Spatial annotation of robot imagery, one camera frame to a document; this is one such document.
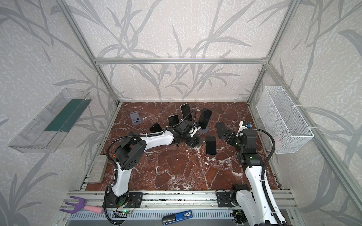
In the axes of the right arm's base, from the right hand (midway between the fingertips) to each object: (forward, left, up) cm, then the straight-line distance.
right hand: (227, 131), depth 80 cm
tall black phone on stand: (+15, +11, -7) cm, 20 cm away
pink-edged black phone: (+17, -1, -19) cm, 26 cm away
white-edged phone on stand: (+20, +34, -15) cm, 43 cm away
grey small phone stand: (+20, +61, -14) cm, 66 cm away
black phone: (+1, +7, -18) cm, 20 cm away
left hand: (+3, +18, -15) cm, 24 cm away
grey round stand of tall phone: (+12, +13, -18) cm, 25 cm away
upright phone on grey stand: (+23, +25, -7) cm, 34 cm away
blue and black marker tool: (-39, +31, -13) cm, 51 cm away
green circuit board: (-36, +56, -18) cm, 69 cm away
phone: (+7, +43, -6) cm, 44 cm away
